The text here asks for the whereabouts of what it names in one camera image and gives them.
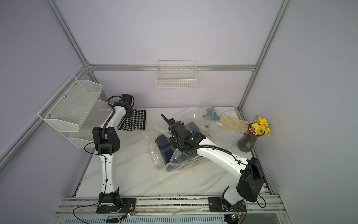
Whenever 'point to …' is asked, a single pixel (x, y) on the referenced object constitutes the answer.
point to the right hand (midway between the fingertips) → (177, 138)
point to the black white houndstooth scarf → (136, 122)
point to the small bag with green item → (207, 113)
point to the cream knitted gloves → (233, 123)
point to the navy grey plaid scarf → (166, 146)
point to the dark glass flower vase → (247, 141)
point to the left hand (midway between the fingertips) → (123, 115)
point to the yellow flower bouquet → (260, 126)
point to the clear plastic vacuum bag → (161, 128)
